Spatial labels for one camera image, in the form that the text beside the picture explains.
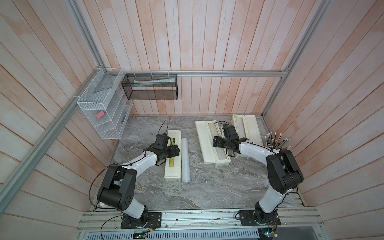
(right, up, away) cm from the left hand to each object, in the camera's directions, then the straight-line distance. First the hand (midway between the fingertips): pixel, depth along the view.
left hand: (174, 153), depth 93 cm
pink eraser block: (-41, +24, -11) cm, 48 cm away
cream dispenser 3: (+51, +17, +11) cm, 54 cm away
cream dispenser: (0, -6, -9) cm, 11 cm away
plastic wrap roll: (+29, +1, -2) cm, 29 cm away
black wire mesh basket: (-19, +47, +14) cm, 52 cm away
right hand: (+29, +8, +5) cm, 30 cm away
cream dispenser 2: (+21, +14, +9) cm, 27 cm away
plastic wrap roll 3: (+7, -8, -4) cm, 12 cm away
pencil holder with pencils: (+63, +7, -2) cm, 63 cm away
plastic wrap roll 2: (+46, +17, +12) cm, 51 cm away
